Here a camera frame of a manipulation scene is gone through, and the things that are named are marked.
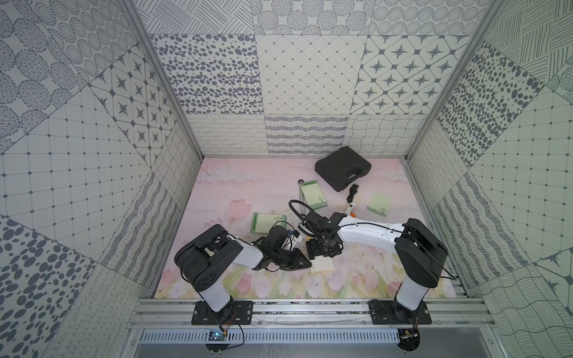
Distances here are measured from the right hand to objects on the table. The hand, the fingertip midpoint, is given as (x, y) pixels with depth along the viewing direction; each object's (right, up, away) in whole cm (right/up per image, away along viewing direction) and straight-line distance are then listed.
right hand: (320, 257), depth 85 cm
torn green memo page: (-1, +23, +20) cm, 30 cm away
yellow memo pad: (0, -2, -2) cm, 3 cm away
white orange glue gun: (+14, +16, +13) cm, 25 cm away
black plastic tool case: (+14, +36, +24) cm, 46 cm away
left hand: (-3, -4, -5) cm, 7 cm away
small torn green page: (+31, +19, +20) cm, 42 cm away
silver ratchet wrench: (-7, +28, +25) cm, 38 cm away
